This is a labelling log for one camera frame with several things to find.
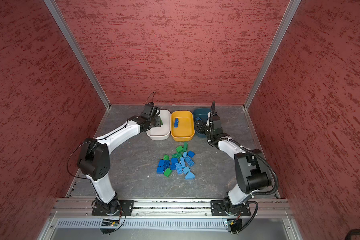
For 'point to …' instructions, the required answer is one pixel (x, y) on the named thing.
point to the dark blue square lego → (160, 170)
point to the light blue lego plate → (198, 118)
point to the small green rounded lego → (166, 157)
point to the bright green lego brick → (167, 172)
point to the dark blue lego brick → (176, 123)
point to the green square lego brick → (179, 149)
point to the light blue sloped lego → (190, 176)
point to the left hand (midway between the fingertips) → (156, 122)
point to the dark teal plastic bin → (203, 113)
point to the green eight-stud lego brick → (176, 155)
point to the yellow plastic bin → (185, 131)
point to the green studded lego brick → (185, 146)
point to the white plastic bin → (162, 132)
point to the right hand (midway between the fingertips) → (198, 127)
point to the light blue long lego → (189, 161)
